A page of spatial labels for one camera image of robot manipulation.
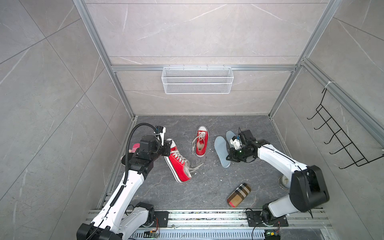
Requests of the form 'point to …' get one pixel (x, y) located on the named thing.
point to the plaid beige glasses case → (239, 195)
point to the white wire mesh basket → (197, 80)
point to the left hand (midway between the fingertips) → (170, 139)
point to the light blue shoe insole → (229, 135)
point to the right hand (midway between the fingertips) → (228, 158)
